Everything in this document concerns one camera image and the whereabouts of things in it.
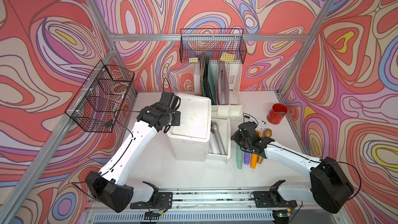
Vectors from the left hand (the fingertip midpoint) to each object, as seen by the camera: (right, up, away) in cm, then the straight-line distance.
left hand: (176, 117), depth 75 cm
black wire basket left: (-40, +7, +3) cm, 41 cm away
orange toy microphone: (+42, -23, +9) cm, 48 cm away
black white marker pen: (+49, -4, +28) cm, 56 cm away
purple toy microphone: (+38, -23, +9) cm, 46 cm away
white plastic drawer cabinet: (+8, -10, -8) cm, 15 cm away
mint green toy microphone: (+34, -23, +11) cm, 43 cm away
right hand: (+31, -13, +12) cm, 36 cm away
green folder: (+17, +20, +12) cm, 29 cm away
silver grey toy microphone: (+22, -9, +19) cm, 30 cm away
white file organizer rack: (+28, +24, +36) cm, 52 cm away
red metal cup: (+61, +1, +20) cm, 64 cm away
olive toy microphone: (+53, -11, +19) cm, 58 cm away
